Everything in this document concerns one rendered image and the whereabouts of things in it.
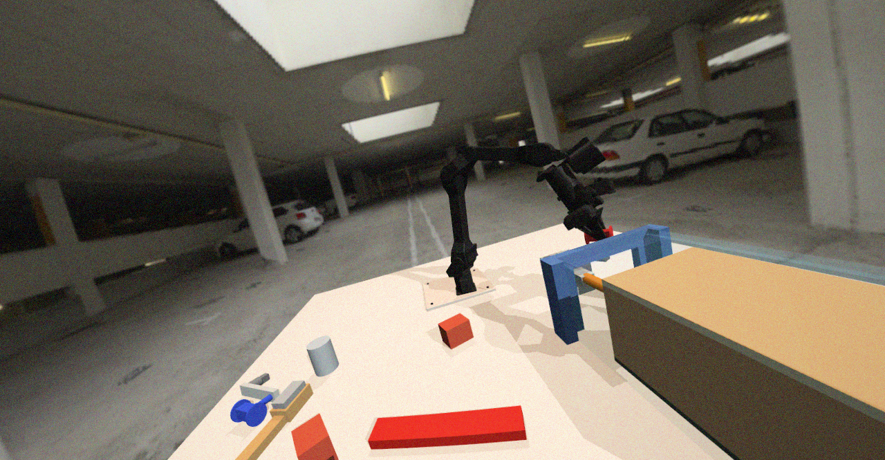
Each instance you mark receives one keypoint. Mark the grey cylinder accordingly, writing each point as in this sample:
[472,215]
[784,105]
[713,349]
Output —
[322,356]

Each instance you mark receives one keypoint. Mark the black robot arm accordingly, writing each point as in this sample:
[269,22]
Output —
[581,158]

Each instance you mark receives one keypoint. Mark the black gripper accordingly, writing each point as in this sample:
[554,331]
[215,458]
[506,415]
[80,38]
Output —
[582,215]

